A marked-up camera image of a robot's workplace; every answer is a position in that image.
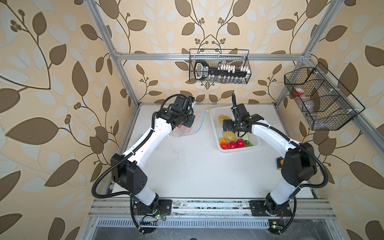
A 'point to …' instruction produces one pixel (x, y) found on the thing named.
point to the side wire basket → (326, 104)
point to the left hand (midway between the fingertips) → (190, 116)
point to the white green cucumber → (245, 137)
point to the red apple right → (240, 143)
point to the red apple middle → (232, 145)
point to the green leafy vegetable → (247, 144)
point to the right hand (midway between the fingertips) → (231, 127)
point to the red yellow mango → (223, 143)
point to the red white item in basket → (299, 91)
